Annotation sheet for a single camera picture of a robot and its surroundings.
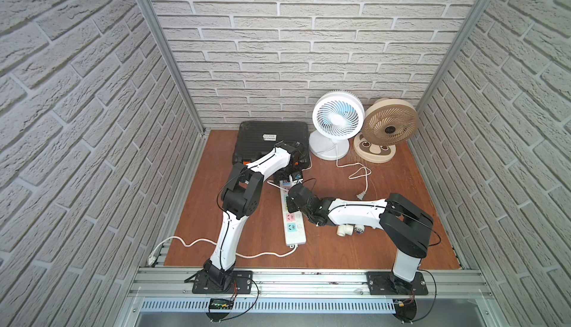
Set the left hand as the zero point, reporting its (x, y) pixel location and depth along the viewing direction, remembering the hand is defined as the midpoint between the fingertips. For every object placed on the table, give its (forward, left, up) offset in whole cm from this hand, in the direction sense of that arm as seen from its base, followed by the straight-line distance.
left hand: (286, 176), depth 100 cm
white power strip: (-23, -3, +1) cm, 23 cm away
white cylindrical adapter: (-25, -25, +2) cm, 35 cm away
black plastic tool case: (+21, +16, +4) cm, 26 cm away
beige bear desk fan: (+11, -42, +23) cm, 49 cm away
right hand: (-11, -2, +4) cm, 12 cm away
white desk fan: (+12, -21, +26) cm, 36 cm away
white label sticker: (+19, +10, +6) cm, 22 cm away
